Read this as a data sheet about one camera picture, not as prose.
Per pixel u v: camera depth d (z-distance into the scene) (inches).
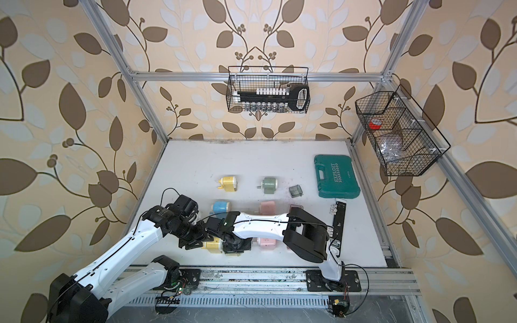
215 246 30.1
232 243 26.8
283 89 31.8
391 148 27.5
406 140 28.6
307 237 18.3
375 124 31.8
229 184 37.8
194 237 26.8
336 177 38.8
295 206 36.4
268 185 36.8
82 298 15.0
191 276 29.6
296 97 33.2
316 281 29.0
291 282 29.7
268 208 34.0
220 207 33.9
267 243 30.0
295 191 39.0
